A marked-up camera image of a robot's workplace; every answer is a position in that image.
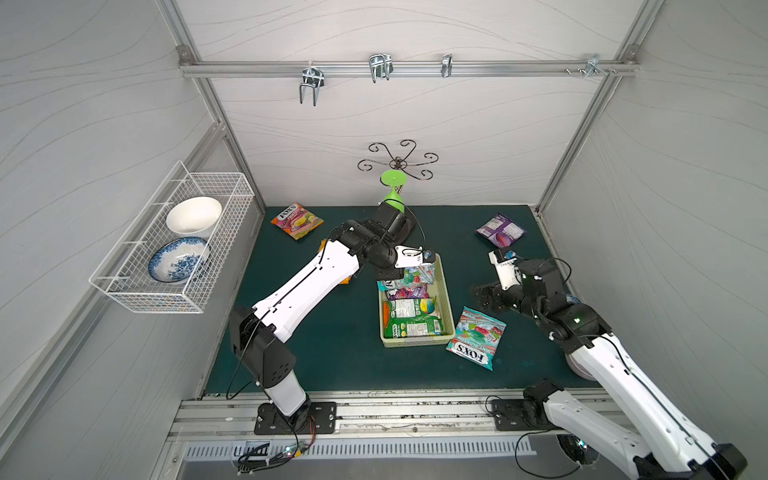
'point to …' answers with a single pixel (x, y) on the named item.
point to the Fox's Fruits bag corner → (296, 221)
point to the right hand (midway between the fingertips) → (489, 280)
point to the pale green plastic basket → (440, 291)
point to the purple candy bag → (502, 231)
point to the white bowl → (193, 214)
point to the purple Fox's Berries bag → (413, 292)
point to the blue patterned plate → (179, 260)
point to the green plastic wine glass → (394, 178)
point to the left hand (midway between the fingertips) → (400, 260)
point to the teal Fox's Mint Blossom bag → (413, 276)
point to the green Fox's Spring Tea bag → (410, 318)
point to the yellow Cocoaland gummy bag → (348, 279)
